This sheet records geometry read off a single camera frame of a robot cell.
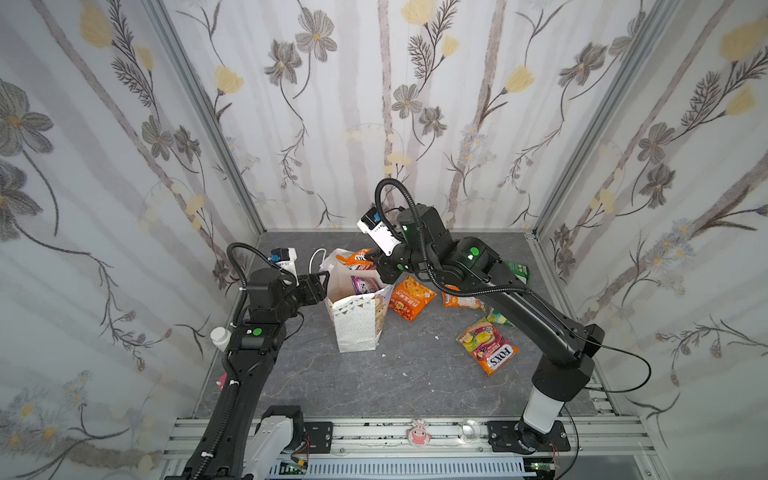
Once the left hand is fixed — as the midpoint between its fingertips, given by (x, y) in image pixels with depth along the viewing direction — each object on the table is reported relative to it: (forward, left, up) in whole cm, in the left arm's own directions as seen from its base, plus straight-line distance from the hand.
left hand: (315, 266), depth 74 cm
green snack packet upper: (+15, -68, -24) cm, 74 cm away
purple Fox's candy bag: (0, -12, -9) cm, 15 cm away
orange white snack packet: (-4, -11, +7) cm, 14 cm away
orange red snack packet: (+5, -27, -25) cm, 37 cm away
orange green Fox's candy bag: (-12, -49, -23) cm, 55 cm away
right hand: (-4, -13, +13) cm, 19 cm away
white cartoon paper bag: (-9, -11, -11) cm, 18 cm away
